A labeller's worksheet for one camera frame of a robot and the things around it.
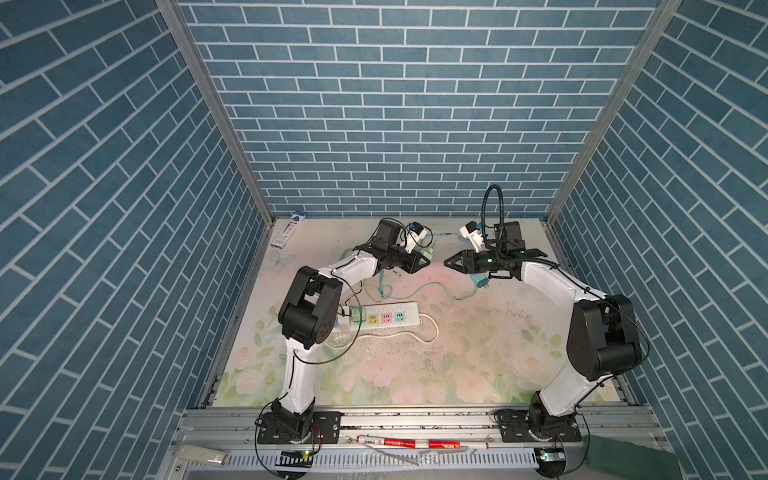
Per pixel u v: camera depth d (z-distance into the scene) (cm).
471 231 82
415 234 87
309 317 53
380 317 90
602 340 47
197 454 67
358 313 86
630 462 70
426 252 93
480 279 101
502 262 69
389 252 79
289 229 116
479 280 101
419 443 73
